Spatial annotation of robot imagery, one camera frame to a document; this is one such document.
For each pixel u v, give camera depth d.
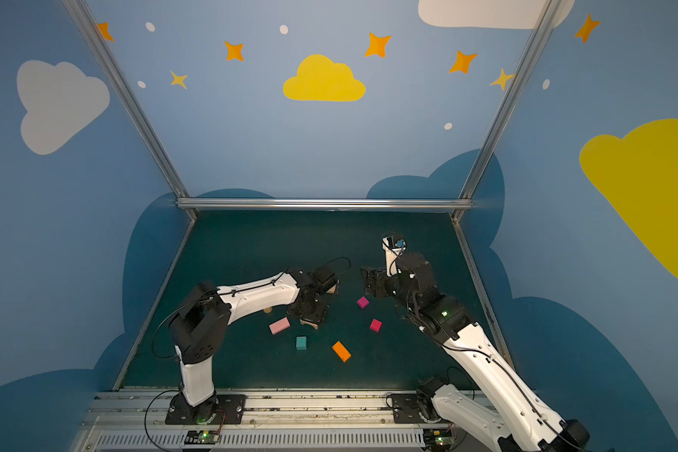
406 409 0.74
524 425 0.39
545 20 0.70
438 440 0.71
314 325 0.86
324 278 0.73
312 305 0.77
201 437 0.70
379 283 0.62
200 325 0.49
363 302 0.95
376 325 0.89
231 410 0.74
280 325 0.89
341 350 0.84
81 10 0.68
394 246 0.61
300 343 0.85
